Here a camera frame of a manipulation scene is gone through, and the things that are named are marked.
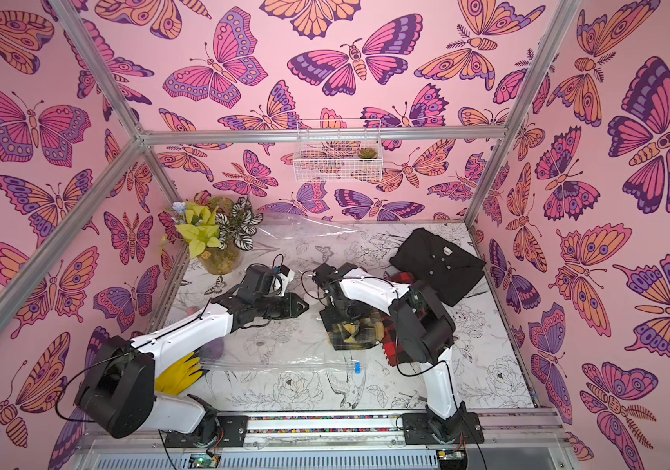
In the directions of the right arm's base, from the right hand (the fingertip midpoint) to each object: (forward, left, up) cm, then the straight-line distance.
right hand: (345, 320), depth 92 cm
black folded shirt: (+21, -35, +1) cm, 41 cm away
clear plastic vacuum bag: (-7, +13, -2) cm, 15 cm away
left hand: (0, +10, +9) cm, 14 cm away
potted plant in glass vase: (+16, +38, +23) cm, 48 cm away
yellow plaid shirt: (-6, -5, +5) cm, 9 cm away
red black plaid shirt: (-5, -13, +1) cm, 14 cm away
